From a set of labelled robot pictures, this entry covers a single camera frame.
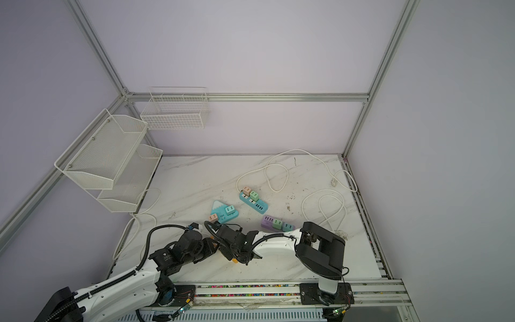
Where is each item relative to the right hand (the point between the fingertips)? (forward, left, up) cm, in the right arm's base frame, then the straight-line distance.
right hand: (223, 243), depth 83 cm
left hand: (-1, +3, -1) cm, 3 cm away
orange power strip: (-11, -8, +16) cm, 22 cm away
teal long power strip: (+19, -14, -1) cm, 24 cm away
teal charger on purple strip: (+6, -27, +3) cm, 28 cm away
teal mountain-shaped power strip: (+16, +5, +1) cm, 17 cm away
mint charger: (+14, -1, +4) cm, 15 cm away
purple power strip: (+11, -18, -1) cm, 21 cm away
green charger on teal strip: (+22, -12, +3) cm, 25 cm away
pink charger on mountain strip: (+10, +6, +5) cm, 12 cm away
